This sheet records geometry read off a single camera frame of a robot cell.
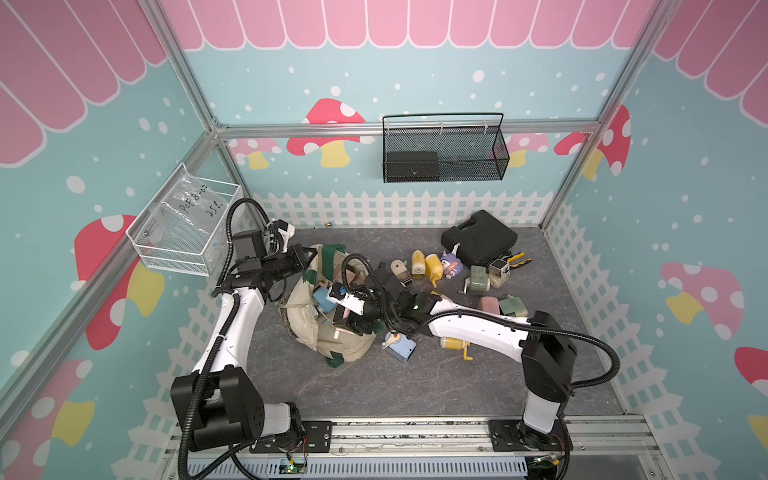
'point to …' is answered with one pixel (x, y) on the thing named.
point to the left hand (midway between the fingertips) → (317, 255)
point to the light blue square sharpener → (399, 346)
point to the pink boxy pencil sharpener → (489, 304)
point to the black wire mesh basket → (443, 147)
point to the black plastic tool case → (482, 238)
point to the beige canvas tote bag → (308, 327)
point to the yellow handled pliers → (510, 258)
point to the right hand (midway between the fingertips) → (341, 309)
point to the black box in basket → (412, 166)
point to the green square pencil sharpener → (513, 306)
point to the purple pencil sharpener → (452, 265)
